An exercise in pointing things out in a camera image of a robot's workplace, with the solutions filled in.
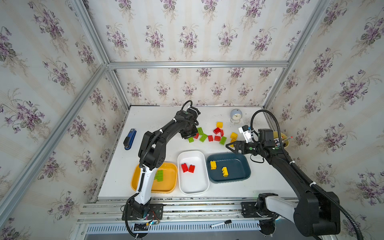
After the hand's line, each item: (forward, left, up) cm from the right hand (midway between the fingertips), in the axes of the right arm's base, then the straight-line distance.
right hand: (230, 146), depth 80 cm
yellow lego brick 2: (-5, +9, -13) cm, 16 cm away
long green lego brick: (-10, +40, -15) cm, 43 cm away
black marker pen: (-32, +5, -16) cm, 36 cm away
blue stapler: (+12, +62, -10) cm, 64 cm away
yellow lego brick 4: (+16, -8, -14) cm, 22 cm away
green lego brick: (-10, +42, -15) cm, 46 cm away
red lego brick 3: (+17, +17, -14) cm, 28 cm away
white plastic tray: (-14, +18, -13) cm, 27 cm away
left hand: (+14, +20, -8) cm, 26 cm away
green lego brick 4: (+21, +15, -14) cm, 29 cm away
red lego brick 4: (+16, +8, -15) cm, 23 cm away
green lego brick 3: (+17, +13, -15) cm, 26 cm away
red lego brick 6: (+22, +3, -14) cm, 26 cm away
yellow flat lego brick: (+14, -7, -15) cm, 22 cm away
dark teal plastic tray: (-5, -1, -16) cm, 17 cm away
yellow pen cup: (+7, -30, -5) cm, 31 cm away
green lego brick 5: (+14, -1, -16) cm, 21 cm away
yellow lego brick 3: (+27, 0, -13) cm, 30 cm away
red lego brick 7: (+19, 0, -13) cm, 23 cm away
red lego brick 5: (+16, +3, -15) cm, 23 cm away
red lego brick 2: (-6, +25, -13) cm, 29 cm away
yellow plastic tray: (-15, +34, -15) cm, 40 cm away
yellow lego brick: (-9, +2, -13) cm, 16 cm away
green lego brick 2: (+11, +21, -8) cm, 25 cm away
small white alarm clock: (+32, -12, -9) cm, 35 cm away
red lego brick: (-6, +21, -14) cm, 26 cm away
